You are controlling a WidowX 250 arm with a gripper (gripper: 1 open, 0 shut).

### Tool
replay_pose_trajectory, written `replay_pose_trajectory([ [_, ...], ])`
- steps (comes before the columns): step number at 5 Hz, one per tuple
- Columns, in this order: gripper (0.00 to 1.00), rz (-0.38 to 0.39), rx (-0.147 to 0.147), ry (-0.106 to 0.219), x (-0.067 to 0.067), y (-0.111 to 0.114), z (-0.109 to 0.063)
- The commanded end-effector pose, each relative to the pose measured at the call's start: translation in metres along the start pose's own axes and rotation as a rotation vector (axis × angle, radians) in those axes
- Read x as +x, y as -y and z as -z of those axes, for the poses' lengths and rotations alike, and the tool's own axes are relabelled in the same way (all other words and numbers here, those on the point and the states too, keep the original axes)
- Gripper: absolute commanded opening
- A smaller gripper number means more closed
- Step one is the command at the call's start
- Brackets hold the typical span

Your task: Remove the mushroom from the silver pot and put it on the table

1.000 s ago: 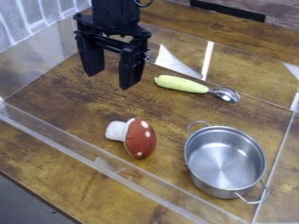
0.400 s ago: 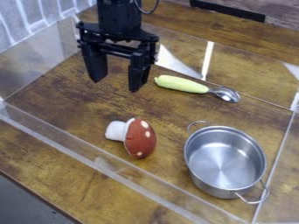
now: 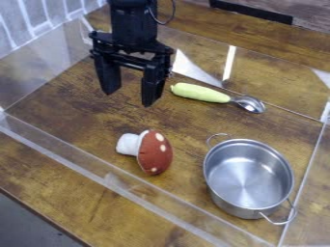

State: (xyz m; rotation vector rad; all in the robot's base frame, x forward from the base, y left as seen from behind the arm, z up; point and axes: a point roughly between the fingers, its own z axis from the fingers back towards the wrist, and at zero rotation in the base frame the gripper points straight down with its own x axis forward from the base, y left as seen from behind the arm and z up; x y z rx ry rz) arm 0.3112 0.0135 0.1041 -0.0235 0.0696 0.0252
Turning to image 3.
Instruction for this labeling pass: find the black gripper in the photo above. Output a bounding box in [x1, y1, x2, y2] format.
[89, 31, 173, 107]

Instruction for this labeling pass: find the red white plush mushroom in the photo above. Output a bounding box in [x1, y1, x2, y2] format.
[116, 129, 172, 175]

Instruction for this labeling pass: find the clear acrylic enclosure wall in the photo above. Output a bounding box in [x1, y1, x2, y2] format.
[0, 0, 330, 247]

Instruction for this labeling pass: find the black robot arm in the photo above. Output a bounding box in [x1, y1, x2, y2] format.
[89, 0, 173, 107]

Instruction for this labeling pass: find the black bar in background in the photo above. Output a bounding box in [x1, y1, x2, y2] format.
[208, 0, 293, 25]

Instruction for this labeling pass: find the silver pot with handles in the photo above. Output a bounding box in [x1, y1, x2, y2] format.
[201, 133, 297, 226]

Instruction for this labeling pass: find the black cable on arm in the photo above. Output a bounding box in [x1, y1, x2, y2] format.
[145, 0, 177, 26]

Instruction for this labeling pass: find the green handled metal spoon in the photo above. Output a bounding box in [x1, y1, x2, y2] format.
[169, 83, 265, 114]

